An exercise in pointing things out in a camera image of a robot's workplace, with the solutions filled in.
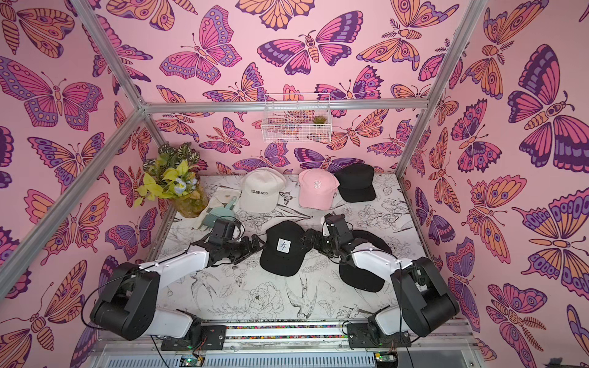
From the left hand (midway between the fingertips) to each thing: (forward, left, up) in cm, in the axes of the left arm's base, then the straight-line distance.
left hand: (261, 247), depth 89 cm
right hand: (+2, -18, +3) cm, 19 cm away
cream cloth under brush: (+29, +24, -5) cm, 38 cm away
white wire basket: (+44, -14, +29) cm, 55 cm away
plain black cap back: (+38, -43, -3) cm, 57 cm away
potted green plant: (+19, +32, +21) cm, 42 cm away
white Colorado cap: (+27, +3, +4) cm, 27 cm away
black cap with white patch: (-2, -8, -2) cm, 9 cm away
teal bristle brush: (+20, +19, -4) cm, 28 cm away
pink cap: (+29, -23, +3) cm, 37 cm away
